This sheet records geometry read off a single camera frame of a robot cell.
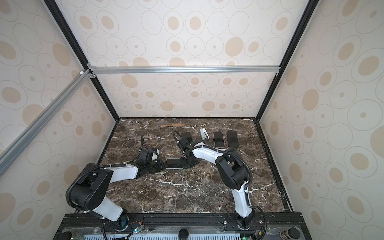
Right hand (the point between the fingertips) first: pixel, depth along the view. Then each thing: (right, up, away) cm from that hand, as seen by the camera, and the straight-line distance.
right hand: (188, 167), depth 94 cm
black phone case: (-1, +20, +15) cm, 26 cm away
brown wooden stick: (-13, +28, +22) cm, 38 cm away
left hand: (-10, +3, -2) cm, 11 cm away
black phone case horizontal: (+31, +18, +13) cm, 38 cm away
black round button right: (+46, -20, -31) cm, 59 cm away
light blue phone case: (-8, 0, -2) cm, 9 cm away
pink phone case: (+21, +18, +14) cm, 31 cm away
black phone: (-9, +3, +1) cm, 10 cm away
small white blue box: (+11, +21, +13) cm, 27 cm away
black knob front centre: (0, -20, -32) cm, 38 cm away
